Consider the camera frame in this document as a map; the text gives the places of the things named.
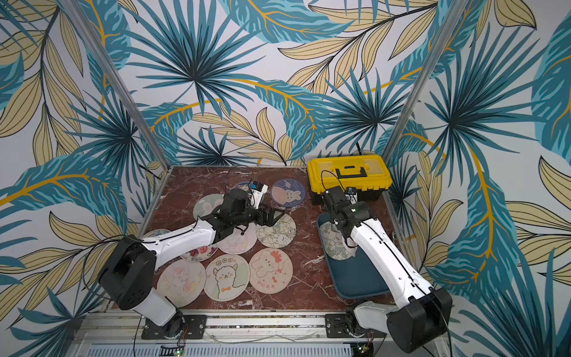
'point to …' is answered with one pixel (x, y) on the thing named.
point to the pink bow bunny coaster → (271, 271)
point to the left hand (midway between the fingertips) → (276, 211)
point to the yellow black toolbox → (371, 175)
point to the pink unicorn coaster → (241, 239)
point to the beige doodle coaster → (155, 233)
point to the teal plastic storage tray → (353, 277)
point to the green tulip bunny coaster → (279, 235)
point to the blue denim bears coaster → (244, 185)
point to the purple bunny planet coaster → (288, 193)
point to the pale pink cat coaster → (182, 282)
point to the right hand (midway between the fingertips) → (351, 223)
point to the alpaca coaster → (227, 277)
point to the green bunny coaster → (206, 204)
